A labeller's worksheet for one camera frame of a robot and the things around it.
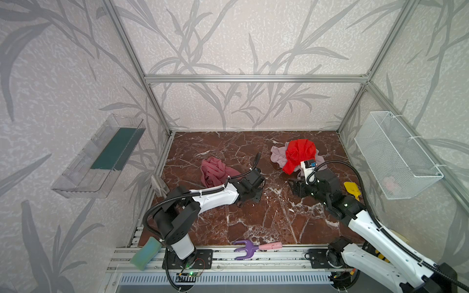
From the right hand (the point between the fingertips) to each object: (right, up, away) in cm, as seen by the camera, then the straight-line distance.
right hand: (295, 173), depth 79 cm
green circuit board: (-43, -39, -8) cm, 58 cm away
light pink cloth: (-2, +5, +26) cm, 26 cm away
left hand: (-15, -9, +9) cm, 20 cm away
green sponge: (-62, -32, -6) cm, 70 cm away
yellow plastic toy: (+34, -10, +14) cm, 38 cm away
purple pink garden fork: (-19, -31, -4) cm, 37 cm away
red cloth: (+7, +9, +20) cm, 23 cm away
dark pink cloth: (-38, -2, +17) cm, 42 cm away
